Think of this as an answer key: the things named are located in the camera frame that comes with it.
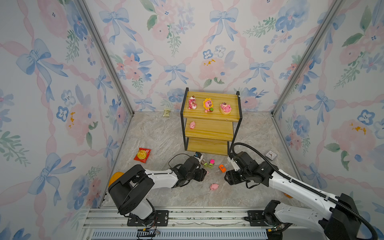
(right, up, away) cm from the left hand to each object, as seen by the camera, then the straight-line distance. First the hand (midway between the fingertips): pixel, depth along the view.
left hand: (203, 170), depth 88 cm
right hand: (+13, -1, -8) cm, 15 cm away
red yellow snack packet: (-38, +8, +6) cm, 39 cm away
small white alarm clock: (+43, +8, +7) cm, 44 cm away
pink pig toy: (+6, -8, -5) cm, 11 cm away
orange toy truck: (+11, +1, +2) cm, 11 cm away
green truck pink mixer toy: (+5, +3, +3) cm, 7 cm away
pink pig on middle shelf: (-7, +26, 0) cm, 27 cm away
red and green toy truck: (+1, +3, +2) cm, 4 cm away
